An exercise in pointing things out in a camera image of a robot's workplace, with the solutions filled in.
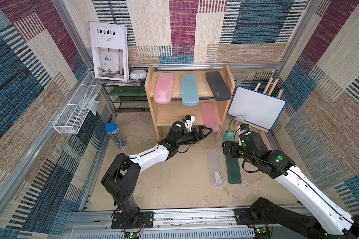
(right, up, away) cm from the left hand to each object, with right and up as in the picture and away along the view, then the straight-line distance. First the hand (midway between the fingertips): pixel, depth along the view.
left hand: (208, 132), depth 78 cm
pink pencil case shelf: (+3, +8, +9) cm, 13 cm away
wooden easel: (+39, +1, +21) cm, 44 cm away
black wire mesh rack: (-55, +20, +41) cm, 71 cm away
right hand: (+10, -5, -5) cm, 12 cm away
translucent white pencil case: (+6, -22, +11) cm, 26 cm away
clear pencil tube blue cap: (-53, +2, +7) cm, 53 cm away
